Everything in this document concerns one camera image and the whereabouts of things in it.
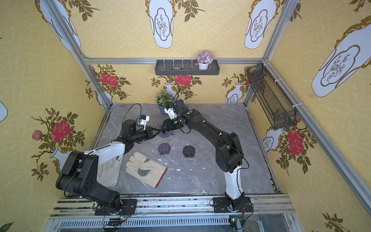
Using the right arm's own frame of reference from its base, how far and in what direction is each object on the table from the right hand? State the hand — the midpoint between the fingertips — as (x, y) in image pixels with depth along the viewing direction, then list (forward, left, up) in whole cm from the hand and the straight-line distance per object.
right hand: (165, 128), depth 86 cm
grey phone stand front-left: (-5, +3, -16) cm, 17 cm away
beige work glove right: (-19, +11, -15) cm, 27 cm away
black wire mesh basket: (+10, -67, +5) cm, 68 cm away
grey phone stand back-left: (-4, -1, -1) cm, 4 cm away
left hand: (0, +3, -2) cm, 3 cm away
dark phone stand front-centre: (-6, -14, -17) cm, 23 cm away
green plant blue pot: (+26, +3, -2) cm, 26 cm away
